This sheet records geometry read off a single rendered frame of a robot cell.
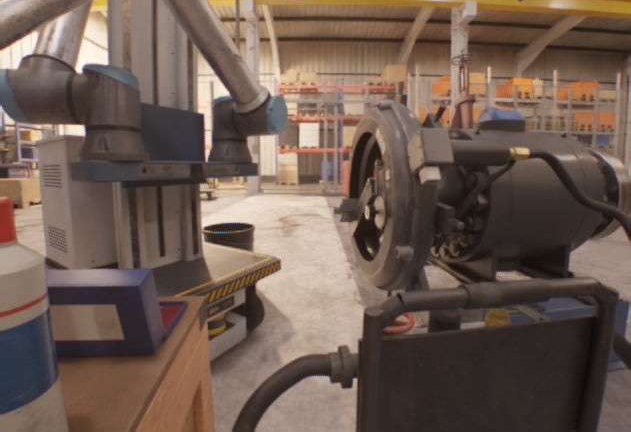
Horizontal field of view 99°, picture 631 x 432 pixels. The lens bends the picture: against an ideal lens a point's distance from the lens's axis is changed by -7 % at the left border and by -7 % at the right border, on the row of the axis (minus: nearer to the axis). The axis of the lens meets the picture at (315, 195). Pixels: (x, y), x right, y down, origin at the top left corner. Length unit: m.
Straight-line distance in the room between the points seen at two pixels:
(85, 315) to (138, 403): 0.13
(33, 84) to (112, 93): 0.19
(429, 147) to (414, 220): 0.22
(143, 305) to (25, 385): 0.15
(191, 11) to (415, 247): 0.95
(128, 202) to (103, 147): 0.29
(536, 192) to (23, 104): 1.60
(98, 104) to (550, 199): 1.49
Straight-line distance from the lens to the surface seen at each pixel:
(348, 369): 0.46
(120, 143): 0.97
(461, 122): 5.76
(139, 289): 0.42
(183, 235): 1.37
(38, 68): 1.10
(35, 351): 0.33
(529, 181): 1.26
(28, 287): 0.31
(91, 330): 0.48
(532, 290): 0.47
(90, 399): 0.44
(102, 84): 1.01
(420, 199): 0.90
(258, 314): 1.35
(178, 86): 1.38
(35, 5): 0.93
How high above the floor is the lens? 0.72
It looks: 5 degrees down
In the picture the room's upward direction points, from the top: straight up
